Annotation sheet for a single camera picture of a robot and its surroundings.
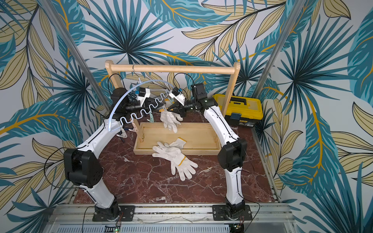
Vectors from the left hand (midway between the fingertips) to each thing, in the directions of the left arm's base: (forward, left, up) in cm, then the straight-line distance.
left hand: (161, 103), depth 73 cm
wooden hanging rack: (+5, -24, -39) cm, 46 cm away
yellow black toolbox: (+16, -51, -21) cm, 57 cm away
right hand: (+2, -3, -5) cm, 6 cm away
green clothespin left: (-8, +4, -2) cm, 9 cm away
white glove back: (-11, -3, -31) cm, 33 cm away
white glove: (-1, -4, -12) cm, 13 cm away
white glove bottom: (-18, -12, -36) cm, 42 cm away
